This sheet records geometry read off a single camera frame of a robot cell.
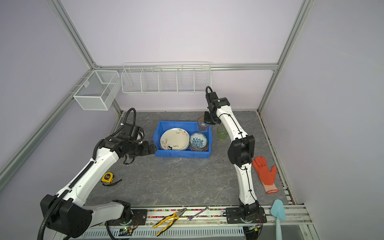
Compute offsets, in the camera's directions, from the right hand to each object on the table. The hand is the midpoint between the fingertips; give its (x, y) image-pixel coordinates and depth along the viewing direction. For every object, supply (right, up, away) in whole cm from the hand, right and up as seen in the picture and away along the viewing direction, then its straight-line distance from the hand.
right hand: (209, 122), depth 94 cm
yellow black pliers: (-18, -46, -20) cm, 53 cm away
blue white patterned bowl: (-7, -12, 0) cm, 14 cm away
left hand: (-33, -16, -15) cm, 40 cm away
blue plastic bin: (-13, -3, +12) cm, 18 cm away
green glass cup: (+9, -7, +7) cm, 14 cm away
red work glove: (+34, -32, -7) cm, 47 cm away
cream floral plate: (-24, -11, +7) cm, 27 cm away
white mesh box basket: (-75, +21, +6) cm, 78 cm away
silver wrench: (-11, -48, -20) cm, 53 cm away
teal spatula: (+34, -45, -18) cm, 59 cm away
